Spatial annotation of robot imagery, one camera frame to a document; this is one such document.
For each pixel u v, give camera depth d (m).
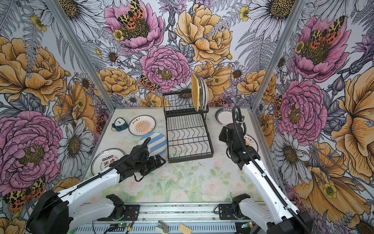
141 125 1.11
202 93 0.80
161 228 0.69
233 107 1.28
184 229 0.69
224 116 1.17
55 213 0.40
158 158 0.77
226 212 0.74
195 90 0.86
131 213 0.74
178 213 0.76
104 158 0.94
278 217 0.39
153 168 0.74
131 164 0.64
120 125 1.05
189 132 1.05
